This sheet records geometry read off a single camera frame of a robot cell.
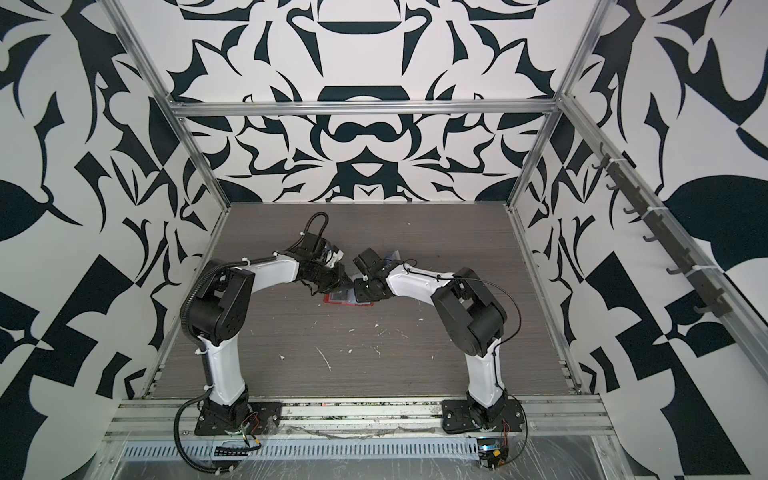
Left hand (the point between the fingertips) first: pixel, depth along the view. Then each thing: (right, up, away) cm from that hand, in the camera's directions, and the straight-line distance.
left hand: (357, 280), depth 95 cm
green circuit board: (+33, -36, -22) cm, 54 cm away
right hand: (+1, -3, -1) cm, 4 cm away
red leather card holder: (-3, -5, -1) cm, 6 cm away
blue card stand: (+11, +7, +5) cm, 14 cm away
